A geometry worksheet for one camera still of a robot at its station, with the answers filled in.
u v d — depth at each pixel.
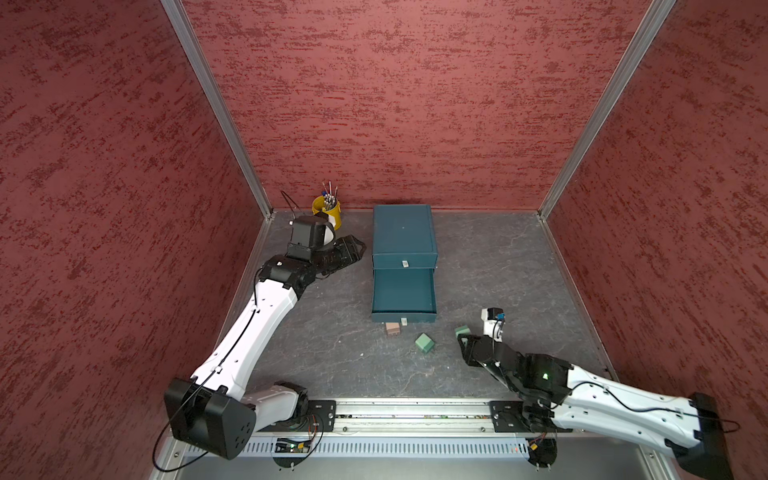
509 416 0.73
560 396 0.52
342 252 0.67
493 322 0.70
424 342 0.85
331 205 1.03
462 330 0.80
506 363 0.56
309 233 0.56
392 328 0.87
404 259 0.83
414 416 0.76
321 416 0.75
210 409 0.37
